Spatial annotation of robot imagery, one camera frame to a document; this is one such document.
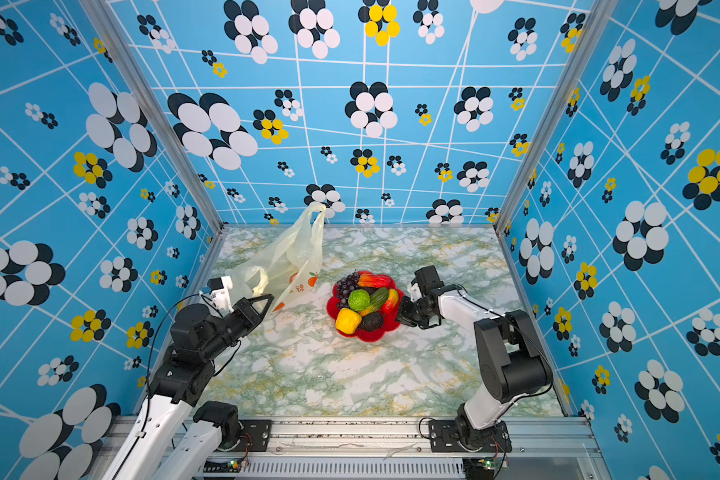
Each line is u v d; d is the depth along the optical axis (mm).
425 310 723
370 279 959
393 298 935
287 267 1042
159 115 871
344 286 934
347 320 851
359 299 883
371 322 886
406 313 806
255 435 734
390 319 915
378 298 912
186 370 527
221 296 654
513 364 456
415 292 877
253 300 680
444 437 727
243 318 623
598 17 683
